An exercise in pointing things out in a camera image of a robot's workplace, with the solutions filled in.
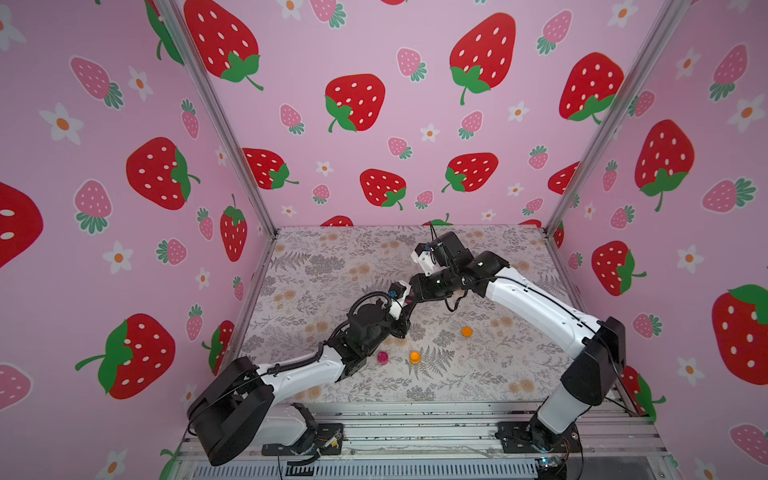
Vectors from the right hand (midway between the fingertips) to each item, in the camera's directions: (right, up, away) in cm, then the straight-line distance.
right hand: (411, 291), depth 78 cm
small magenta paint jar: (-8, -21, +8) cm, 24 cm away
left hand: (+1, -2, +1) cm, 2 cm away
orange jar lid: (+18, -14, +15) cm, 28 cm away
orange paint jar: (+2, -21, +10) cm, 23 cm away
